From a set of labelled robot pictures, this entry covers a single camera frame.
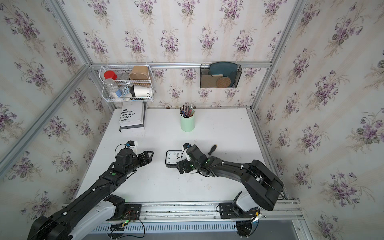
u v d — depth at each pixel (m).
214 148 0.95
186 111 1.01
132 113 1.06
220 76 0.94
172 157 0.91
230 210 0.73
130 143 0.74
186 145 0.78
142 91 0.93
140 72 0.87
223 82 0.97
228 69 0.93
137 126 1.03
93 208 0.51
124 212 0.69
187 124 1.01
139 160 0.73
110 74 0.91
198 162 0.66
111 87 0.87
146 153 0.76
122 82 0.93
